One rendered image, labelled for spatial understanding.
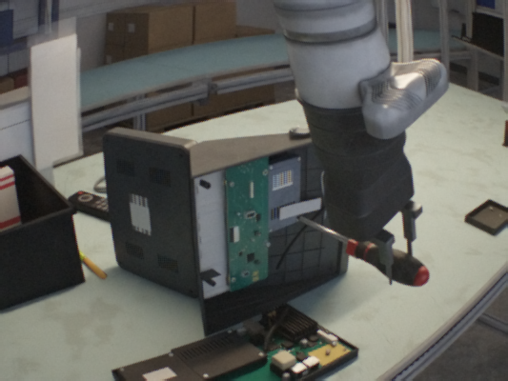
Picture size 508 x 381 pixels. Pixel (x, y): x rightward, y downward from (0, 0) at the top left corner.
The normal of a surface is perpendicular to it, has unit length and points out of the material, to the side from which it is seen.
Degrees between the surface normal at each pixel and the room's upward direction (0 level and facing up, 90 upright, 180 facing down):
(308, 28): 108
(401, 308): 0
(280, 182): 90
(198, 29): 90
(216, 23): 90
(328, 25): 103
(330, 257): 90
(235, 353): 0
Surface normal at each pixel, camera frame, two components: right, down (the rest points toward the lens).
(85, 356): -0.01, -0.92
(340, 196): -0.78, 0.24
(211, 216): 0.63, 0.30
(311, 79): -0.63, 0.58
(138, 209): -0.52, 0.34
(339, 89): -0.21, 0.61
